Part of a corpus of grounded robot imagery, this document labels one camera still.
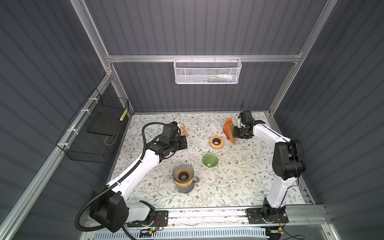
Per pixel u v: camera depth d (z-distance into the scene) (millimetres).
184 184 739
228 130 973
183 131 1023
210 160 939
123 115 821
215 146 991
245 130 726
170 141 604
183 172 781
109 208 390
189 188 789
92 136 721
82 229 388
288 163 516
